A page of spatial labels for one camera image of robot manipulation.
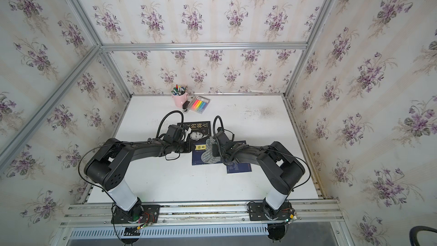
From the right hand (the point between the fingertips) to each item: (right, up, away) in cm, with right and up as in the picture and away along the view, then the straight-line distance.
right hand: (219, 149), depth 94 cm
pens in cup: (-26, +35, +15) cm, 46 cm away
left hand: (-13, 0, 0) cm, 13 cm away
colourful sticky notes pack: (-13, +25, +21) cm, 35 cm away
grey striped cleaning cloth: (-6, -3, -5) cm, 9 cm away
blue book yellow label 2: (+10, -7, -7) cm, 15 cm away
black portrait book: (-13, +8, +5) cm, 16 cm away
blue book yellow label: (-12, -3, -3) cm, 13 cm away
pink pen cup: (-26, +29, +16) cm, 42 cm away
